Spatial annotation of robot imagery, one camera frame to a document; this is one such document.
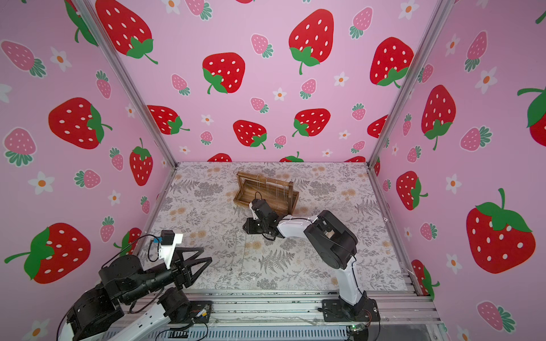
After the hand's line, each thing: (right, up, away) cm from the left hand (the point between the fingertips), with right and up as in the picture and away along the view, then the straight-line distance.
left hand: (207, 255), depth 59 cm
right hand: (+6, +2, +34) cm, 34 cm away
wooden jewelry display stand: (+20, +15, +48) cm, 54 cm away
